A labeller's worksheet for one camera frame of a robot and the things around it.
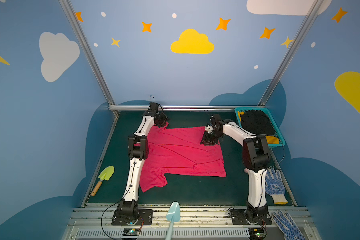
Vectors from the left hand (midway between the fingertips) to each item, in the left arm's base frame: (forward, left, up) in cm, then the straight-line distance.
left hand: (170, 119), depth 113 cm
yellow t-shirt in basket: (-19, -69, +1) cm, 72 cm away
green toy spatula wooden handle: (-43, +36, -4) cm, 56 cm away
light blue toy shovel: (-64, -5, -4) cm, 64 cm away
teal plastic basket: (-18, -73, +6) cm, 76 cm away
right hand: (-21, -24, +1) cm, 32 cm away
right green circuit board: (-70, -46, -5) cm, 84 cm away
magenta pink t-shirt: (-22, -7, -8) cm, 25 cm away
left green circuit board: (-71, +15, -5) cm, 73 cm away
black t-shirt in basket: (-6, -62, +5) cm, 63 cm away
